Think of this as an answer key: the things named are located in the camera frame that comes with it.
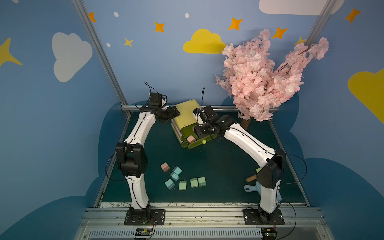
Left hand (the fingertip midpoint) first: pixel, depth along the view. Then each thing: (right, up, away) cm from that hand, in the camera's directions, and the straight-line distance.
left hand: (174, 113), depth 91 cm
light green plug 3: (+17, -40, -7) cm, 44 cm away
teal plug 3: (-2, -41, -8) cm, 42 cm away
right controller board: (+50, -61, -18) cm, 81 cm away
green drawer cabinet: (+6, -8, -6) cm, 11 cm away
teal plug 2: (+1, -37, -6) cm, 38 cm away
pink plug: (-6, -33, -1) cm, 34 cm away
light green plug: (+6, -42, -7) cm, 43 cm away
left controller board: (-13, -61, -20) cm, 65 cm away
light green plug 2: (+12, -40, -7) cm, 43 cm away
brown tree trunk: (+45, -6, +3) cm, 46 cm away
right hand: (+15, -9, -9) cm, 20 cm away
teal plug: (+2, -35, -3) cm, 35 cm away
